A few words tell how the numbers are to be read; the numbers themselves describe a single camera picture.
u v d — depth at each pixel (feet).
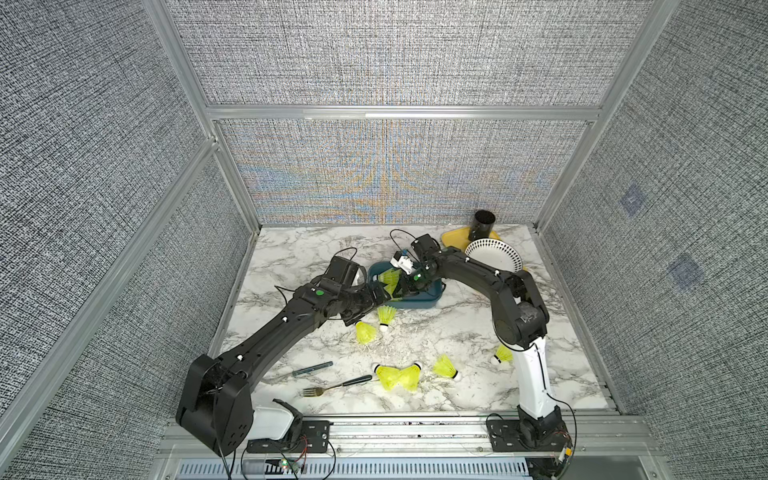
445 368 2.71
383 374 2.73
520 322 1.85
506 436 2.40
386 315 3.02
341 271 2.06
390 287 3.12
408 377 2.69
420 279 2.78
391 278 3.21
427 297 2.92
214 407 1.37
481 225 3.60
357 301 2.34
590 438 2.44
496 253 3.60
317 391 2.62
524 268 3.55
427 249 2.72
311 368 2.75
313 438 2.40
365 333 2.98
